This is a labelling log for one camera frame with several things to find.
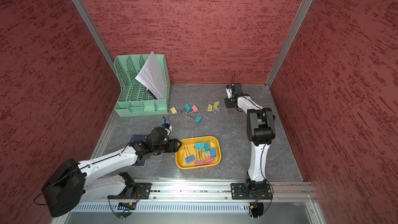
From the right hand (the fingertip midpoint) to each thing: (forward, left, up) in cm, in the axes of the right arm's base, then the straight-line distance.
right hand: (229, 103), depth 104 cm
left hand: (-31, +34, +1) cm, 45 cm away
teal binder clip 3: (-10, +22, -3) cm, 24 cm away
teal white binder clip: (-29, +21, -2) cm, 36 cm away
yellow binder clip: (-4, +39, -2) cm, 39 cm away
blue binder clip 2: (-13, +44, -2) cm, 46 cm away
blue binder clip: (-36, +26, -2) cm, 44 cm away
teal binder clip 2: (-1, +29, -3) cm, 29 cm away
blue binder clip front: (-32, +13, -5) cm, 35 cm away
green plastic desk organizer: (+7, +67, -1) cm, 68 cm away
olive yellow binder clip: (0, +11, -3) cm, 11 cm away
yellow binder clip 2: (-3, +13, -4) cm, 14 cm away
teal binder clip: (-30, +16, -2) cm, 34 cm away
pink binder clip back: (-38, +21, -3) cm, 44 cm away
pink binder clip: (-38, +15, -1) cm, 41 cm away
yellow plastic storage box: (-32, +21, -4) cm, 39 cm away
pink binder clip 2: (-2, +24, -3) cm, 24 cm away
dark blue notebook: (-23, +58, -2) cm, 63 cm away
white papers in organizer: (+13, +51, +15) cm, 55 cm away
